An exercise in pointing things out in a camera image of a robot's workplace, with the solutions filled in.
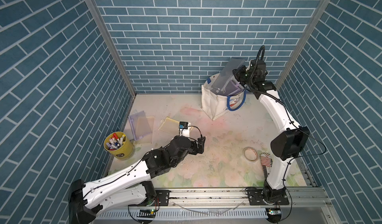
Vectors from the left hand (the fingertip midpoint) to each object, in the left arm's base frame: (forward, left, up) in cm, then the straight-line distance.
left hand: (202, 139), depth 70 cm
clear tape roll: (+2, -30, -22) cm, 37 cm away
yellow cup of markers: (+3, +46, -12) cm, 48 cm away
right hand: (+35, -17, +16) cm, 42 cm away
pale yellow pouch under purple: (+12, +34, -22) cm, 42 cm away
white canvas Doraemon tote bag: (+30, -9, -9) cm, 33 cm away
